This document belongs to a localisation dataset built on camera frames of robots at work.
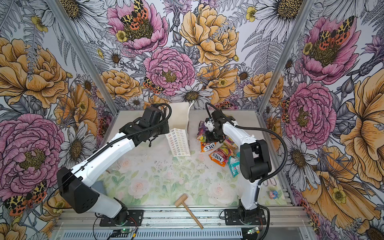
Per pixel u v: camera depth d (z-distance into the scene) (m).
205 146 0.89
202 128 1.07
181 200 0.78
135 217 0.74
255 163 0.50
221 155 0.92
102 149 0.47
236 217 0.74
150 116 0.58
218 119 0.70
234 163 0.89
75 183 0.41
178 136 0.81
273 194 0.76
